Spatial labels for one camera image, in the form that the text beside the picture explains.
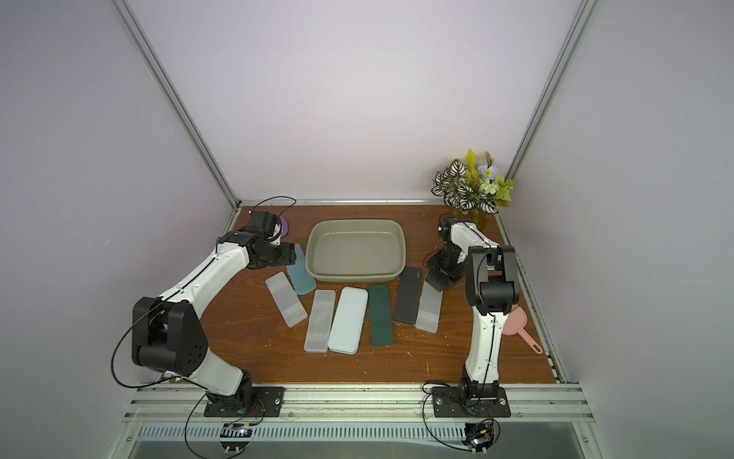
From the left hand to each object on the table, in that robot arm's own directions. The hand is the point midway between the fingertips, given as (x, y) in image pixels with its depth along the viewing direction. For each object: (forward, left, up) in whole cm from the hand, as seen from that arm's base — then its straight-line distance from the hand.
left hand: (289, 254), depth 89 cm
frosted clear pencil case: (-11, +1, -12) cm, 16 cm away
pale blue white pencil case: (-20, -19, -11) cm, 30 cm away
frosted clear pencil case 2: (-12, -45, -12) cm, 49 cm away
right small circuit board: (-45, -55, -15) cm, 73 cm away
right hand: (+1, -51, -11) cm, 52 cm away
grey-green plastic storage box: (+10, -20, -11) cm, 25 cm away
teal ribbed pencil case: (-3, -3, -10) cm, 11 cm away
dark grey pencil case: (-8, -39, -12) cm, 41 cm away
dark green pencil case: (-16, -30, -12) cm, 35 cm away
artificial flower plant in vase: (+17, -60, +12) cm, 63 cm away
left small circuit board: (-46, +8, -17) cm, 50 cm away
